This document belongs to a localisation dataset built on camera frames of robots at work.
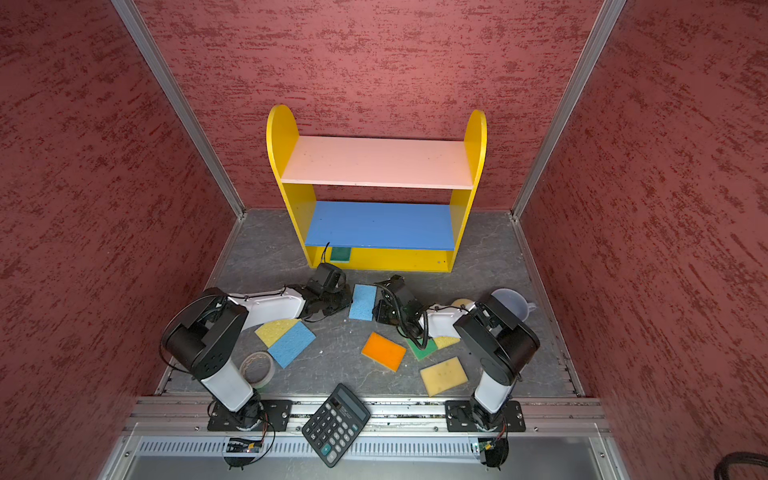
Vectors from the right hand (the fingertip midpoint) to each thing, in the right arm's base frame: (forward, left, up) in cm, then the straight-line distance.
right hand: (372, 318), depth 91 cm
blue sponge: (-8, +24, +1) cm, 25 cm away
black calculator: (-28, +9, +2) cm, 30 cm away
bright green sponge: (-12, -14, +1) cm, 18 cm away
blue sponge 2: (+6, +3, 0) cm, 7 cm away
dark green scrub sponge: (+24, +12, +2) cm, 27 cm away
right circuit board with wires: (-34, -31, -2) cm, 46 cm away
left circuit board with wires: (-31, +33, -3) cm, 46 cm away
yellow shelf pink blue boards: (+51, -9, +2) cm, 52 cm away
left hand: (+5, +6, 0) cm, 8 cm away
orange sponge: (-10, -4, 0) cm, 11 cm away
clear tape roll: (-14, +32, 0) cm, 35 cm away
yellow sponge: (-4, +29, +1) cm, 30 cm away
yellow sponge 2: (-18, -20, +1) cm, 27 cm away
